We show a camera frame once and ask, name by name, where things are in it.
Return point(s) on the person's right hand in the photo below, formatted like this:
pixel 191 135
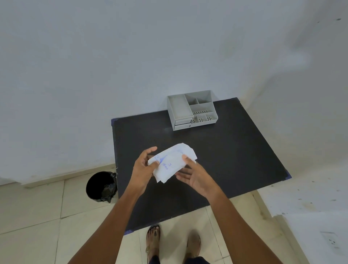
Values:
pixel 201 179

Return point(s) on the person's left hand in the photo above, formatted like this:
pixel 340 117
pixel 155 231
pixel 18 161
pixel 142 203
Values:
pixel 142 174

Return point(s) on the white plastic packet bag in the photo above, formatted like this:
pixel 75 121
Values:
pixel 170 163

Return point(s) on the black trash bin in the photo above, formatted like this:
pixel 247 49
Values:
pixel 96 185

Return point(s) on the grey desk organizer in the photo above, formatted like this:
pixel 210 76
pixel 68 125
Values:
pixel 178 107

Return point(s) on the person's left forearm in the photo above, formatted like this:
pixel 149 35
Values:
pixel 108 231

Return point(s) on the person's right forearm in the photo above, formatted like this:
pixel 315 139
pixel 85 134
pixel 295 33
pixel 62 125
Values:
pixel 242 231

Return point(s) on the person's right sandal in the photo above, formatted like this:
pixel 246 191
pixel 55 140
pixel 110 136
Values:
pixel 193 244

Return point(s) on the person's sandal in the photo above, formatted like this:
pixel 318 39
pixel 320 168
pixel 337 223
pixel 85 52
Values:
pixel 152 239
pixel 193 244

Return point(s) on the person's left sandal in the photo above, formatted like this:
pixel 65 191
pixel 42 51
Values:
pixel 152 239

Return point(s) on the person's black trousers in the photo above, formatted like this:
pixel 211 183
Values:
pixel 199 261

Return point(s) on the blue tape table corner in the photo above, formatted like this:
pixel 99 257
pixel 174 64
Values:
pixel 287 175
pixel 113 121
pixel 129 232

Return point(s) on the white wall socket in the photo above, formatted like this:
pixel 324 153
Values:
pixel 331 240

